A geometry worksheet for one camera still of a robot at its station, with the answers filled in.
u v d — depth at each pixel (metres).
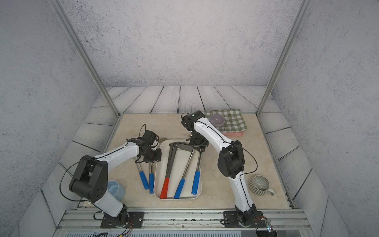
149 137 0.74
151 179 0.86
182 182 0.83
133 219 0.73
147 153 0.71
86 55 0.87
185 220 0.74
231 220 0.73
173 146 0.98
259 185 0.83
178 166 0.91
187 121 0.65
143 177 0.87
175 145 0.98
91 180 0.46
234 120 1.16
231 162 0.53
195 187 0.71
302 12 0.72
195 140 0.74
